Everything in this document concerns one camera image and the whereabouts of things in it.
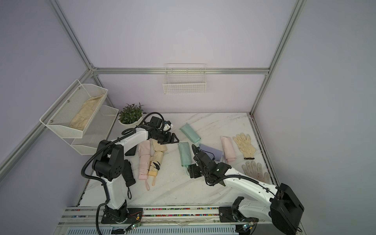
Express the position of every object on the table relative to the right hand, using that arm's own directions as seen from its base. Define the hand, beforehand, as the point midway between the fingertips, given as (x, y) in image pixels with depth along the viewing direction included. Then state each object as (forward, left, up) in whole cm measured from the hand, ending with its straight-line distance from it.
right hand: (194, 169), depth 82 cm
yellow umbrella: (+5, +24, -4) cm, 25 cm away
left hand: (+18, +13, +1) cm, 22 cm away
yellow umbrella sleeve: (+19, +24, -5) cm, 31 cm away
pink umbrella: (+4, +31, -5) cm, 32 cm away
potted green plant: (+33, +41, +11) cm, 54 cm away
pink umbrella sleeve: (+18, +34, -6) cm, 39 cm away
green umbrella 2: (+31, +2, -7) cm, 32 cm away
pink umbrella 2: (+16, -23, -5) cm, 28 cm away
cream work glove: (+22, -35, -7) cm, 42 cm away
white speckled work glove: (+2, -38, -9) cm, 39 cm away
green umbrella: (+12, +5, -5) cm, 14 cm away
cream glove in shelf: (+19, +60, +23) cm, 67 cm away
